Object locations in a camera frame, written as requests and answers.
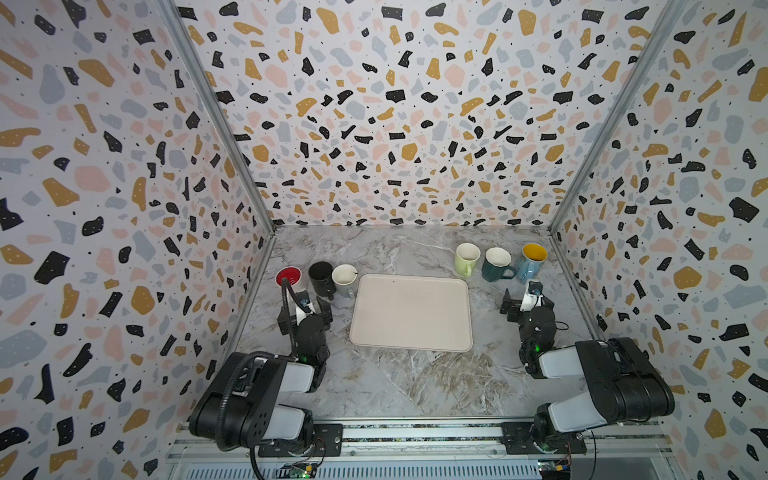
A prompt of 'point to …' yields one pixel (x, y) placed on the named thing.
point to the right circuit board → (555, 469)
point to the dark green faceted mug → (497, 260)
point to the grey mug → (345, 280)
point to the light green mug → (466, 257)
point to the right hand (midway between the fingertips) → (527, 292)
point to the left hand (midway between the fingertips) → (304, 303)
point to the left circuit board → (298, 471)
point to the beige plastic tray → (412, 312)
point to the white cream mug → (293, 274)
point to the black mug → (323, 283)
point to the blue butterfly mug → (532, 262)
